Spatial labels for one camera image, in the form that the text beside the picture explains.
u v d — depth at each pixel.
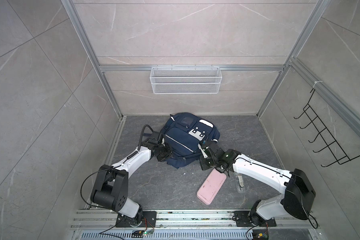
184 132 1.01
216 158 0.61
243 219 0.73
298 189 0.41
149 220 0.73
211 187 0.82
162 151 0.76
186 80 1.00
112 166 0.47
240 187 0.83
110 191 0.43
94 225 0.74
